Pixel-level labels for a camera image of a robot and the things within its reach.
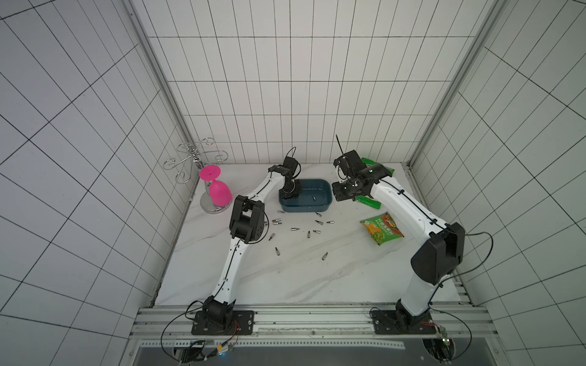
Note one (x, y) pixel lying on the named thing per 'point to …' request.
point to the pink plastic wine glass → (219, 192)
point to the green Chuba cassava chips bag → (369, 162)
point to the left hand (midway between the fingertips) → (297, 196)
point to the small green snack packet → (382, 229)
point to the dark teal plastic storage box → (316, 196)
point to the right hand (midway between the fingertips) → (329, 192)
